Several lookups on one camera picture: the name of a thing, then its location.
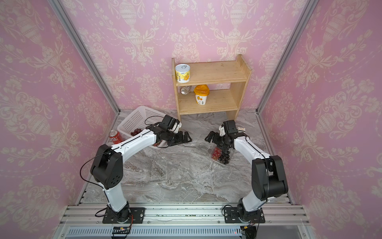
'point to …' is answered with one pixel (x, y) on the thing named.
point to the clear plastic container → (231, 153)
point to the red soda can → (115, 136)
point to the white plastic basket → (141, 118)
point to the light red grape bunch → (217, 154)
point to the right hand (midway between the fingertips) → (211, 141)
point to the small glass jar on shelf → (184, 90)
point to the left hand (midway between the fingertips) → (186, 142)
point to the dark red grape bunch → (137, 131)
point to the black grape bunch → (224, 158)
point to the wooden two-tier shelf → (210, 87)
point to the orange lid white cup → (201, 92)
